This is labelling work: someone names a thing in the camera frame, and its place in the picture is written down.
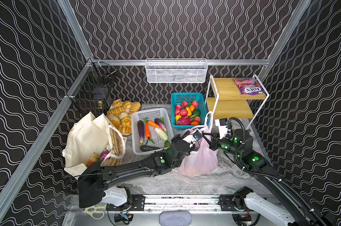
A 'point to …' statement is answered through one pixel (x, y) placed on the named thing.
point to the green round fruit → (196, 111)
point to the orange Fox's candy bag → (94, 158)
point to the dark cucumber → (144, 148)
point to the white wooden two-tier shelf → (224, 100)
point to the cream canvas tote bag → (90, 135)
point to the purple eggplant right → (161, 124)
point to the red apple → (183, 112)
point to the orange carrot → (147, 130)
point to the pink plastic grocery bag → (203, 160)
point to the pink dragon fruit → (183, 121)
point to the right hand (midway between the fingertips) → (202, 134)
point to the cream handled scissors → (96, 211)
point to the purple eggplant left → (141, 128)
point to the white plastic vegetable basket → (152, 131)
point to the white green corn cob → (162, 133)
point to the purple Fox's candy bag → (249, 85)
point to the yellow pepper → (189, 113)
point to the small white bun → (123, 114)
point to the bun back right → (127, 104)
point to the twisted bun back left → (117, 103)
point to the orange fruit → (192, 108)
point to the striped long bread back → (116, 110)
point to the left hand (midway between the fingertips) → (191, 132)
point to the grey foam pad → (175, 218)
